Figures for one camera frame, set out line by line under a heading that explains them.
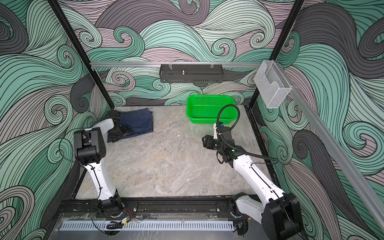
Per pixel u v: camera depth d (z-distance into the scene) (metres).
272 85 0.78
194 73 0.95
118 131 0.88
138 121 1.10
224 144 0.60
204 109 1.21
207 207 0.74
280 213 0.38
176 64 0.95
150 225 0.70
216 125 0.74
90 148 0.56
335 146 0.52
